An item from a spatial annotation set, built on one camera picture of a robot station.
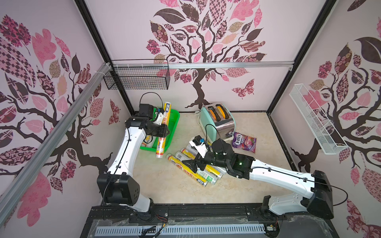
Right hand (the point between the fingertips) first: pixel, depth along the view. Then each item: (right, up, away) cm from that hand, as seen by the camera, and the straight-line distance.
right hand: (188, 155), depth 68 cm
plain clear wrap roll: (+12, -3, -12) cm, 17 cm away
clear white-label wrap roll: (+7, -14, +16) cm, 22 cm away
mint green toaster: (+18, +17, +27) cm, 36 cm away
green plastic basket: (-13, +16, +36) cm, 41 cm away
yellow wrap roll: (-12, +21, +9) cm, 26 cm away
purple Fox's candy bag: (+37, +2, +32) cm, 49 cm away
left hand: (-14, +9, +12) cm, 21 cm away
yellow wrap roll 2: (+9, -4, -9) cm, 13 cm away
